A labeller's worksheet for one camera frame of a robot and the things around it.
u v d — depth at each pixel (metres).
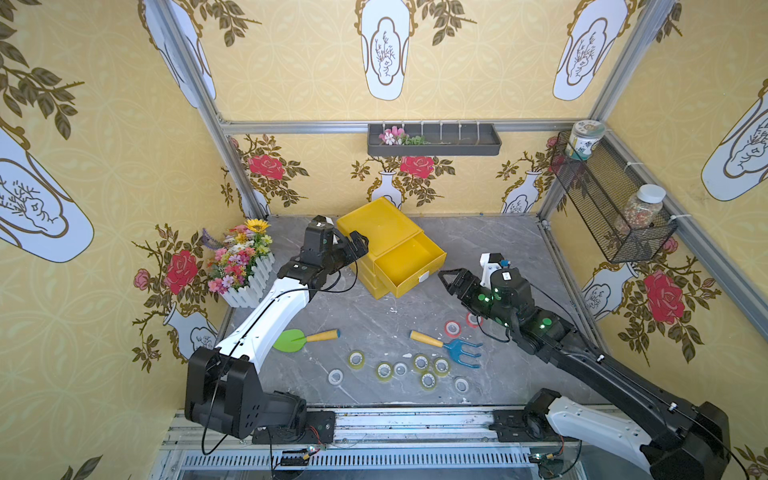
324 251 0.64
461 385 0.81
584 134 0.85
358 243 0.75
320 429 0.73
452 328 0.91
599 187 0.90
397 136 0.88
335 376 0.82
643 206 0.65
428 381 0.81
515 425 0.74
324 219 0.76
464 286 0.65
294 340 0.90
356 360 0.84
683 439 0.39
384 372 0.82
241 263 0.88
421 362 0.84
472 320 0.92
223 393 0.41
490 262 0.69
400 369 0.84
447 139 0.93
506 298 0.55
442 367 0.83
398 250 0.84
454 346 0.88
